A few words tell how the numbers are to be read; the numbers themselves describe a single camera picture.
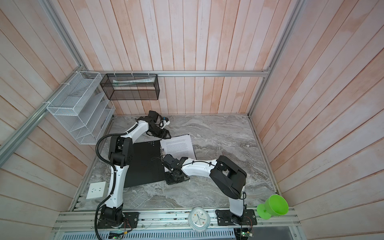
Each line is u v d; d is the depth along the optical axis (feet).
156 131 3.03
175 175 2.12
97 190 2.62
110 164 2.01
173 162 2.28
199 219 2.34
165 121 3.22
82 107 2.37
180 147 3.31
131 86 3.41
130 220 2.41
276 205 2.11
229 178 1.57
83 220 2.46
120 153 2.11
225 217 2.40
